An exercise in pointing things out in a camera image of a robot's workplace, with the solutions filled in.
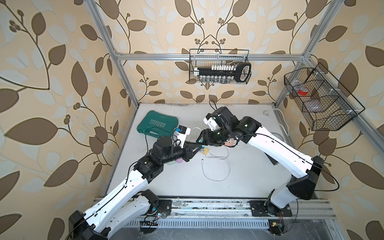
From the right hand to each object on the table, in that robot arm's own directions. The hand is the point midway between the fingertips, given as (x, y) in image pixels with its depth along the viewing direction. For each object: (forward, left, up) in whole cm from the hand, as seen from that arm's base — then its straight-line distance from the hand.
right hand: (199, 142), depth 69 cm
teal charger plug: (-2, -2, +1) cm, 3 cm away
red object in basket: (+25, -58, +6) cm, 63 cm away
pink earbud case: (-10, +9, +2) cm, 13 cm away
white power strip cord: (+39, -53, -25) cm, 70 cm away
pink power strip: (-6, -12, +8) cm, 16 cm away
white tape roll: (+16, -53, -22) cm, 60 cm away
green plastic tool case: (+28, +30, -20) cm, 45 cm away
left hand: (-1, +1, +1) cm, 2 cm away
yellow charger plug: (+8, -5, -24) cm, 26 cm away
